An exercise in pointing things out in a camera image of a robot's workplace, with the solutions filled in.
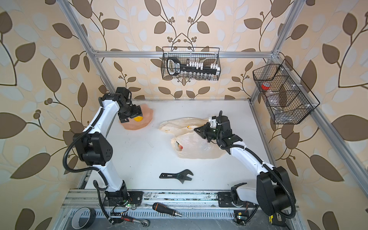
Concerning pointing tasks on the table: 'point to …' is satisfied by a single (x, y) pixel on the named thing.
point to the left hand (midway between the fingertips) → (134, 115)
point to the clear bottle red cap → (273, 101)
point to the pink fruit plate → (147, 113)
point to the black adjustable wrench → (181, 175)
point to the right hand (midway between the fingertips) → (193, 129)
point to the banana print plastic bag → (181, 130)
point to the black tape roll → (83, 217)
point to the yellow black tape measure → (277, 219)
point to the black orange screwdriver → (162, 208)
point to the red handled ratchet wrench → (144, 223)
